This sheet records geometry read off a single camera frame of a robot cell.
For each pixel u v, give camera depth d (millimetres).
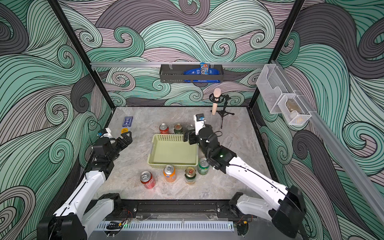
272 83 946
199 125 619
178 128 951
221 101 951
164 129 946
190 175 748
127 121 1099
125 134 750
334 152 517
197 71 925
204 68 901
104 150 604
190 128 666
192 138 638
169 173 759
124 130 1065
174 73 951
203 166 778
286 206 376
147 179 733
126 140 745
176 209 745
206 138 518
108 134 726
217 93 901
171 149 951
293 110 648
